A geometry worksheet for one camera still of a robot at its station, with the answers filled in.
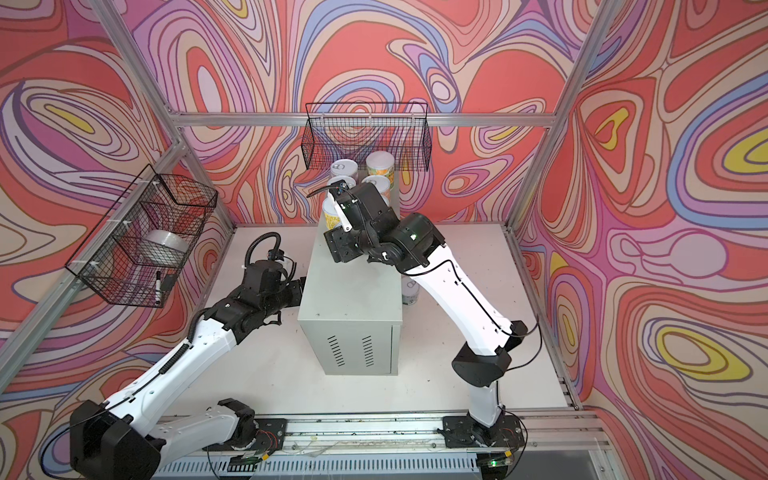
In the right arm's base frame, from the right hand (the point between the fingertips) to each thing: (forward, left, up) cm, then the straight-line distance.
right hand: (348, 242), depth 66 cm
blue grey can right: (-11, -13, -4) cm, 18 cm away
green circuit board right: (-38, -33, -39) cm, 63 cm away
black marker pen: (-3, +48, -11) cm, 49 cm away
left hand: (+2, +13, -18) cm, 22 cm away
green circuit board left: (-36, +27, -37) cm, 58 cm away
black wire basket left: (+3, +50, -3) cm, 50 cm away
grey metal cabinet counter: (-16, -1, -3) cm, 17 cm away
